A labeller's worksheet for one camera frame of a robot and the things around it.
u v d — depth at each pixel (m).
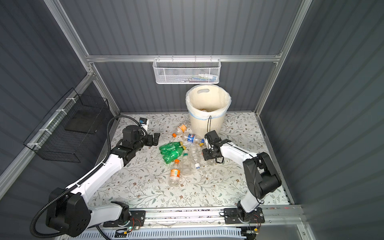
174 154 0.91
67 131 0.72
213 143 0.72
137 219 0.73
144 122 0.72
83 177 0.45
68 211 0.39
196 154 0.95
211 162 0.87
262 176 0.46
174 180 0.86
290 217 0.75
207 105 1.05
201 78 0.92
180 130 1.06
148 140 0.74
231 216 0.73
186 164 0.92
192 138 0.99
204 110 0.95
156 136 0.76
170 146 0.97
